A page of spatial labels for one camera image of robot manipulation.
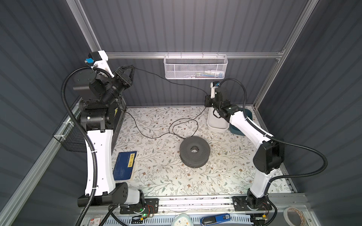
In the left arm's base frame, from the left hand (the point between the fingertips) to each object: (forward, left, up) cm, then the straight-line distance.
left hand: (135, 65), depth 52 cm
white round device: (-43, -16, -57) cm, 73 cm away
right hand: (+15, -34, -30) cm, 47 cm away
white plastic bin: (+12, -43, -54) cm, 70 cm away
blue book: (-13, +19, -59) cm, 63 cm away
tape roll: (-45, -72, -59) cm, 104 cm away
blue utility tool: (-44, -27, -54) cm, 75 cm away
